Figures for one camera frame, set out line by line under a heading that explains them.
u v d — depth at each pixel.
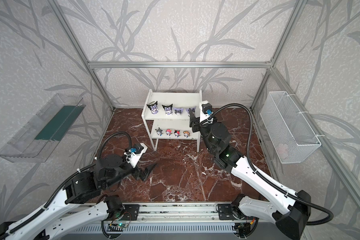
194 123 0.56
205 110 0.50
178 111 0.69
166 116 0.72
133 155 0.53
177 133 0.82
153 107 0.69
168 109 0.69
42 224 0.42
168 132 0.83
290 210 0.38
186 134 0.82
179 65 0.96
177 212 0.75
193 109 0.68
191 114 0.61
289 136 0.63
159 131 0.83
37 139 0.64
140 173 0.57
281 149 0.74
